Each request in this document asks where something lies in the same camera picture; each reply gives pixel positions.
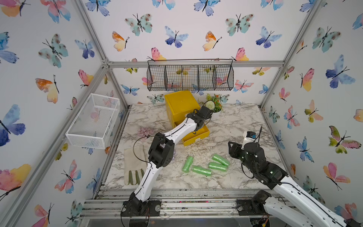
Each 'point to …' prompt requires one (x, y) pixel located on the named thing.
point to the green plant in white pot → (213, 103)
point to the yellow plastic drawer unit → (179, 104)
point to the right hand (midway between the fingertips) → (233, 142)
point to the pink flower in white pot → (145, 132)
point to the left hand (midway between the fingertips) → (193, 118)
